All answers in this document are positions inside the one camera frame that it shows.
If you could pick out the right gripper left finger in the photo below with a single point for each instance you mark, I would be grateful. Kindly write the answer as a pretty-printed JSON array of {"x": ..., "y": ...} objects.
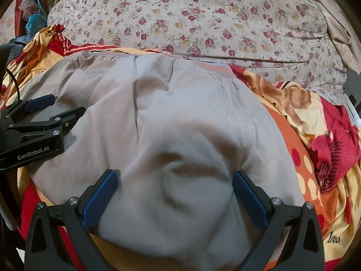
[{"x": 45, "y": 247}]

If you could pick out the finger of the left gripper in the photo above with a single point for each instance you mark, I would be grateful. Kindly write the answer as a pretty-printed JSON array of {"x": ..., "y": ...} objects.
[
  {"x": 23, "y": 108},
  {"x": 62, "y": 122}
]

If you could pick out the beige zip jacket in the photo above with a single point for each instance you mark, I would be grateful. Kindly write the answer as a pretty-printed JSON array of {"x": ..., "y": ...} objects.
[{"x": 175, "y": 133}]

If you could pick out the floral quilt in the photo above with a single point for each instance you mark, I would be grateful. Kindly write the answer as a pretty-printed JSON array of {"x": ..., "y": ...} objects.
[{"x": 281, "y": 40}]

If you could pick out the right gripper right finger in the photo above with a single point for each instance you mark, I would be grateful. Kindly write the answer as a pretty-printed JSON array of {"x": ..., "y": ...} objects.
[{"x": 303, "y": 248}]

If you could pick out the beige curtain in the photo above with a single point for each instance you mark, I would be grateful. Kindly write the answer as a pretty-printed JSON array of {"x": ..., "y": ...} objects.
[{"x": 342, "y": 33}]

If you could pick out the teal clothes pile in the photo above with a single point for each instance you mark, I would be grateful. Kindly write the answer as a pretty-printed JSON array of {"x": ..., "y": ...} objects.
[{"x": 30, "y": 18}]

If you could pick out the orange yellow red blanket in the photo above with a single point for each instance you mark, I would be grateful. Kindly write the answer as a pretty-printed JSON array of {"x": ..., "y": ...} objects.
[{"x": 319, "y": 136}]

